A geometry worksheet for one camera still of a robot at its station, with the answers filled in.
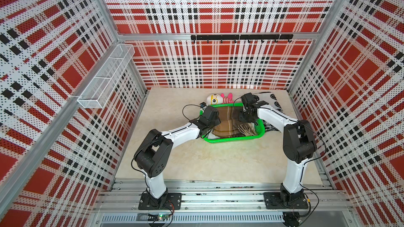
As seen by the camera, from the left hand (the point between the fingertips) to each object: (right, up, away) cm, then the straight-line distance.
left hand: (219, 116), depth 93 cm
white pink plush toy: (-1, +11, +14) cm, 18 cm away
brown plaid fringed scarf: (+7, -5, -1) cm, 9 cm away
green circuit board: (-27, -43, -23) cm, 56 cm away
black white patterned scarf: (+39, +8, +15) cm, 42 cm away
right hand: (+16, 0, +3) cm, 17 cm away
